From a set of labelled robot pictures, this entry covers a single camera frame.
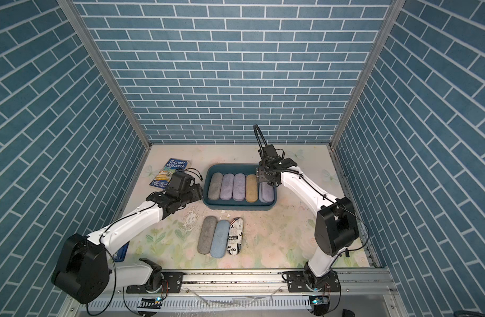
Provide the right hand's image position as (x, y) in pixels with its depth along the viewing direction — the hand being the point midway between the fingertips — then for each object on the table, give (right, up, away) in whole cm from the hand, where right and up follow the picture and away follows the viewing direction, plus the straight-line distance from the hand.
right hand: (267, 175), depth 89 cm
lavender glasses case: (-13, -6, +8) cm, 17 cm away
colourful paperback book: (-54, 0, +16) cm, 56 cm away
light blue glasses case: (-20, -29, -10) cm, 37 cm away
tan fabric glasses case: (-7, -7, +8) cm, 13 cm away
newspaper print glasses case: (-14, -27, -8) cm, 31 cm away
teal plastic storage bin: (-21, -15, +5) cm, 26 cm away
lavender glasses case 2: (0, -9, +4) cm, 9 cm away
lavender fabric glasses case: (-20, -7, +9) cm, 23 cm away
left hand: (-29, -7, -2) cm, 30 cm away
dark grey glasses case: (-26, -25, -7) cm, 37 cm away
